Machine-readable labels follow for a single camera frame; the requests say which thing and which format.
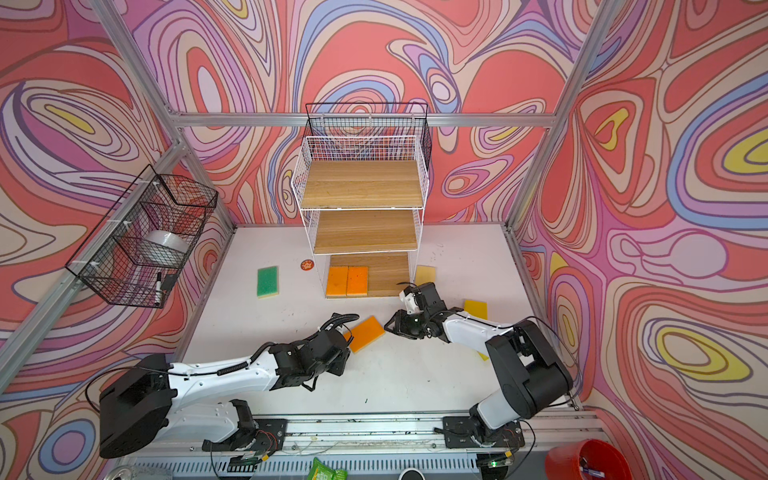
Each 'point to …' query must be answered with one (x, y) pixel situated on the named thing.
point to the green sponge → (267, 282)
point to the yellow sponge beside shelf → (425, 274)
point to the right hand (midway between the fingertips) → (391, 333)
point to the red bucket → (593, 459)
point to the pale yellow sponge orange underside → (365, 333)
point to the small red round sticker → (307, 265)
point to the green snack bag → (322, 471)
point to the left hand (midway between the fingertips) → (351, 352)
